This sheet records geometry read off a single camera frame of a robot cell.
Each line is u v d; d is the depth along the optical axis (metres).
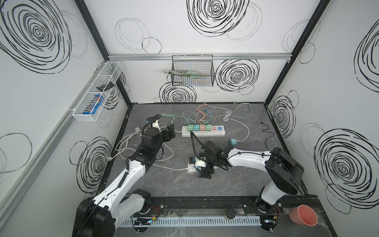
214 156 0.68
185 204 0.75
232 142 0.96
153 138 0.58
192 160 0.73
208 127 0.97
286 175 0.44
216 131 1.00
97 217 0.38
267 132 1.03
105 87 0.75
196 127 0.97
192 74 0.89
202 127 0.96
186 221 0.96
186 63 0.94
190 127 0.96
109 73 0.91
